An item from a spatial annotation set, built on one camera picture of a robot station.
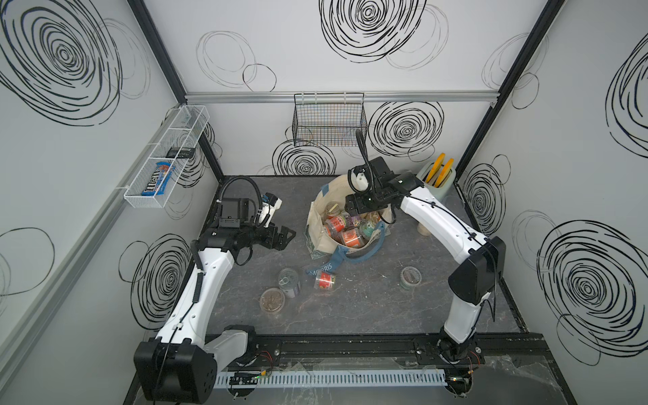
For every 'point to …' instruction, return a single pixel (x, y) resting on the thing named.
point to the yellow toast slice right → (443, 175)
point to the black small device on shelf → (184, 153)
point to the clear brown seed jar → (272, 299)
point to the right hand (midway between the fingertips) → (358, 204)
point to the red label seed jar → (324, 281)
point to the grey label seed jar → (288, 282)
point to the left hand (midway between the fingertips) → (280, 228)
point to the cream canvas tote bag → (334, 191)
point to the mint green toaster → (442, 192)
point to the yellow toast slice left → (435, 167)
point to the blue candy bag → (156, 179)
